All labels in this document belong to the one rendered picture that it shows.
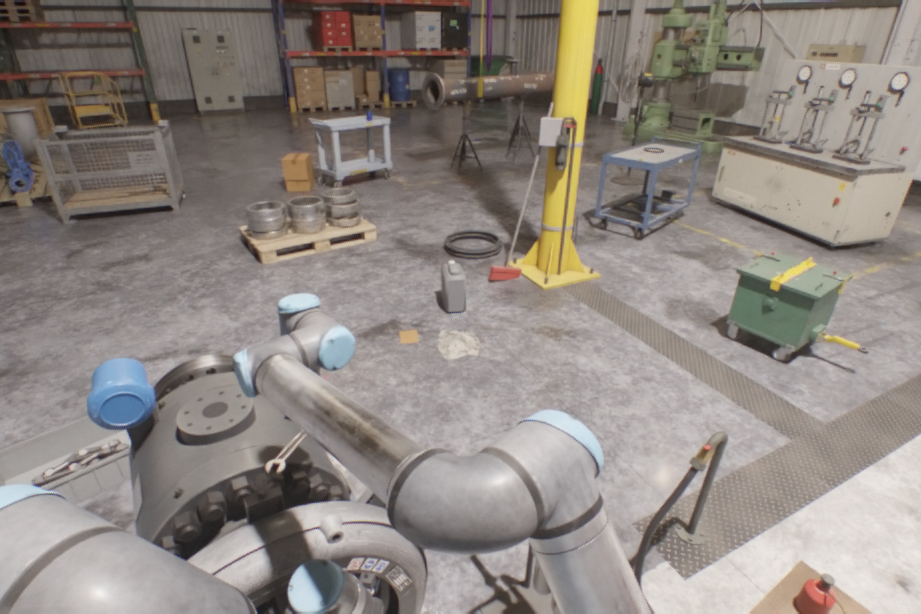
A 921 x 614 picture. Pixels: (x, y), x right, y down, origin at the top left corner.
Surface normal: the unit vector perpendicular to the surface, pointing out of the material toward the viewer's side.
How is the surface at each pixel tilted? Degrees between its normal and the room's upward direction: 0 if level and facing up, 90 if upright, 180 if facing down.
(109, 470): 90
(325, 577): 19
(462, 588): 0
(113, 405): 90
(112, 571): 30
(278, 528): 6
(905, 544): 0
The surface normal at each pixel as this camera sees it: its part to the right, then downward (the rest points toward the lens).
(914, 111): -0.96, 0.13
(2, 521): 0.06, -0.92
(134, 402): 0.55, 0.40
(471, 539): -0.04, 0.31
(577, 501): 0.33, -0.15
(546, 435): 0.11, -0.82
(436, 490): -0.22, -0.50
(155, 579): 0.61, -0.76
